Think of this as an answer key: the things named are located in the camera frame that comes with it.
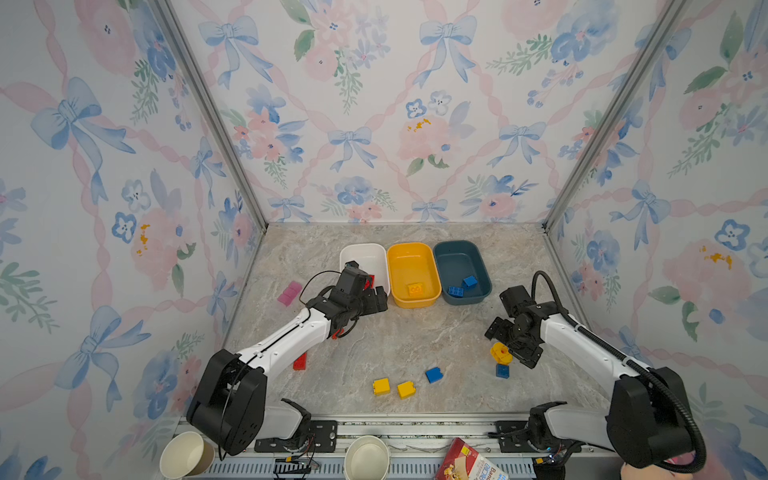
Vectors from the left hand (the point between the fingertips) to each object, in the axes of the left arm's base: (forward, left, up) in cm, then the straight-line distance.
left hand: (376, 296), depth 86 cm
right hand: (-10, -36, -9) cm, 38 cm away
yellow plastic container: (+14, -12, -11) cm, 22 cm away
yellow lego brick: (+9, -12, -11) cm, 19 cm away
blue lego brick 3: (-18, -16, -12) cm, 27 cm away
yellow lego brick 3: (-23, -8, -11) cm, 26 cm away
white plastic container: (+23, +3, -11) cm, 25 cm away
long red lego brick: (-16, +21, -11) cm, 28 cm away
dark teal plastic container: (+14, -30, -10) cm, 34 cm away
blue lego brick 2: (+9, -26, -11) cm, 30 cm away
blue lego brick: (+12, -31, -9) cm, 34 cm away
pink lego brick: (+8, +29, -12) cm, 33 cm away
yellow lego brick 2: (-22, -2, -10) cm, 24 cm away
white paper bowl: (-38, +2, -13) cm, 40 cm away
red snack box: (-39, -21, -8) cm, 45 cm away
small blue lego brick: (-17, -35, -11) cm, 41 cm away
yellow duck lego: (-13, -36, -9) cm, 39 cm away
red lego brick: (+12, +3, -12) cm, 18 cm away
